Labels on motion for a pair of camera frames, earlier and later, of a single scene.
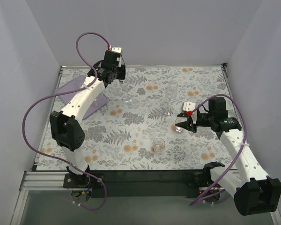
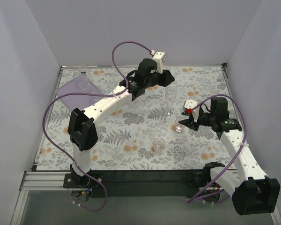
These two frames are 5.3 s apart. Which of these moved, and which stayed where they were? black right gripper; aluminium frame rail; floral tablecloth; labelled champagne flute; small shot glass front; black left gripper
Moved: labelled champagne flute; black left gripper
Stayed: floral tablecloth; black right gripper; small shot glass front; aluminium frame rail
